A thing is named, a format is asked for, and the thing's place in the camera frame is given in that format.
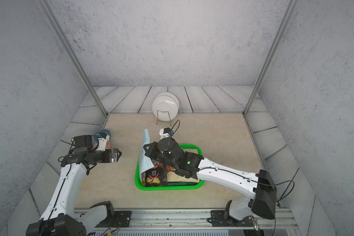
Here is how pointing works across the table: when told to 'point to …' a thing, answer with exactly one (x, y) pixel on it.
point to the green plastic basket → (137, 180)
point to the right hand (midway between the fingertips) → (141, 148)
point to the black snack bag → (157, 176)
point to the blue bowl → (98, 134)
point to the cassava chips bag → (174, 179)
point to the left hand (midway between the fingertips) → (114, 152)
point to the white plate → (165, 106)
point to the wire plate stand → (163, 121)
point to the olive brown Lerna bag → (145, 163)
